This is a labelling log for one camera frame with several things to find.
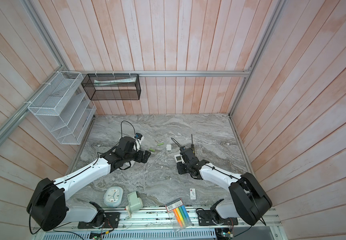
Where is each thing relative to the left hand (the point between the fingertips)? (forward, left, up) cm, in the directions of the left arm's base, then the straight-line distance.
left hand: (143, 153), depth 85 cm
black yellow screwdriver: (+10, -31, -10) cm, 34 cm away
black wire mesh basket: (+46, +26, +14) cm, 55 cm away
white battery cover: (+12, -14, -11) cm, 22 cm away
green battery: (+15, -9, -13) cm, 21 cm away
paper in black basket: (+36, +29, +23) cm, 52 cm away
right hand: (-3, -22, -9) cm, 24 cm away
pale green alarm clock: (-21, +15, -9) cm, 27 cm away
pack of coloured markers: (-29, -20, -11) cm, 37 cm away
